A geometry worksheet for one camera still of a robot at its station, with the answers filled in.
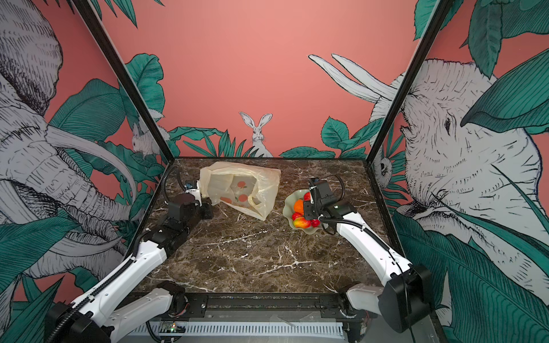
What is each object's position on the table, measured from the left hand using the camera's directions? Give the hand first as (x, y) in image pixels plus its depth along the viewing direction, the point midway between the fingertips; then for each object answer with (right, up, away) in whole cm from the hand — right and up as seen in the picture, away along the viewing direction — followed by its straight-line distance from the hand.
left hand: (210, 195), depth 80 cm
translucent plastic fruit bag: (+10, +2, +27) cm, 29 cm away
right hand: (+38, -3, +3) cm, 38 cm away
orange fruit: (+35, -7, +16) cm, 39 cm away
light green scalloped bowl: (+31, -8, +17) cm, 36 cm away
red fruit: (+42, -13, +11) cm, 45 cm away
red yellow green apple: (+36, -12, +8) cm, 39 cm away
